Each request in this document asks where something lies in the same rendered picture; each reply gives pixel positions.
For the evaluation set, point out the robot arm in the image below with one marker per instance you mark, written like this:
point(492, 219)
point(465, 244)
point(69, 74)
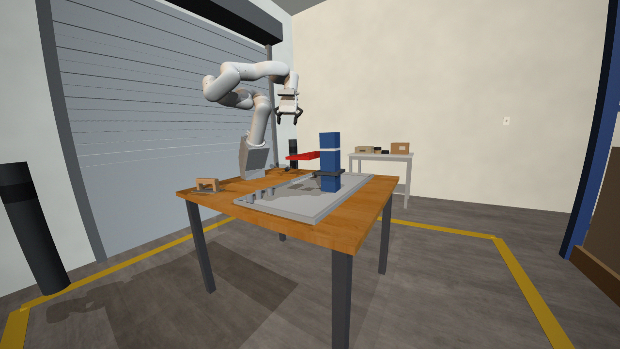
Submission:
point(220, 90)

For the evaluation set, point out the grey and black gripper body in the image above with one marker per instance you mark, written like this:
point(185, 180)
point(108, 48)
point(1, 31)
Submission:
point(288, 105)

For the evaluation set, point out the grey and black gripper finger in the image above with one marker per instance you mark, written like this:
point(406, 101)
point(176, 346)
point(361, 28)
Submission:
point(297, 115)
point(279, 114)

